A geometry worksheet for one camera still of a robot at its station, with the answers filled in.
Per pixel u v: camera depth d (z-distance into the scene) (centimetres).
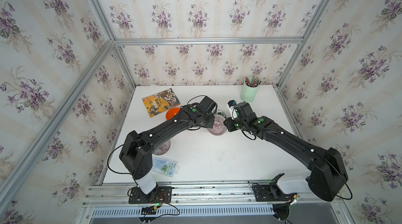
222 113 98
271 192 66
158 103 108
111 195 75
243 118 62
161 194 73
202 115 60
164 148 87
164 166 82
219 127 84
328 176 40
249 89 103
